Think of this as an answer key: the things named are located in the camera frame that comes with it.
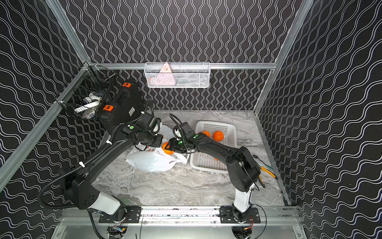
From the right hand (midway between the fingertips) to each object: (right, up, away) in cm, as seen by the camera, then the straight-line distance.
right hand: (167, 148), depth 85 cm
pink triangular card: (-2, +42, +6) cm, 43 cm away
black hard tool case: (-27, +27, +11) cm, 40 cm away
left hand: (-4, +5, -5) cm, 8 cm away
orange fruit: (+31, +6, +13) cm, 34 cm away
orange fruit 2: (0, -1, -3) cm, 3 cm away
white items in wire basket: (-38, +24, -10) cm, 46 cm away
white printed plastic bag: (-7, -5, -5) cm, 10 cm away
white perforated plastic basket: (+24, -11, +8) cm, 28 cm away
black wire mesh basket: (-52, +30, +5) cm, 61 cm away
